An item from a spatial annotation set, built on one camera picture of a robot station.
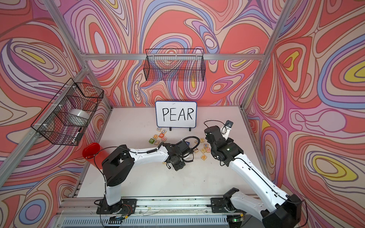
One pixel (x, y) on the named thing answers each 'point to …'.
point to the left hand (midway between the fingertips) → (181, 164)
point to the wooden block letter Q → (155, 136)
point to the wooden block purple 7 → (196, 150)
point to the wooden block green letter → (203, 150)
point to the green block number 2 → (151, 140)
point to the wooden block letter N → (164, 138)
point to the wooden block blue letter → (206, 145)
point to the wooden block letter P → (202, 140)
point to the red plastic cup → (94, 152)
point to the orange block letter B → (161, 135)
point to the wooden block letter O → (159, 129)
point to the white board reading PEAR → (176, 114)
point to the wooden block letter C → (164, 131)
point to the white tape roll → (78, 117)
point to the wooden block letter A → (204, 157)
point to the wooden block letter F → (156, 142)
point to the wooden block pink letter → (208, 149)
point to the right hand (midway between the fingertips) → (218, 138)
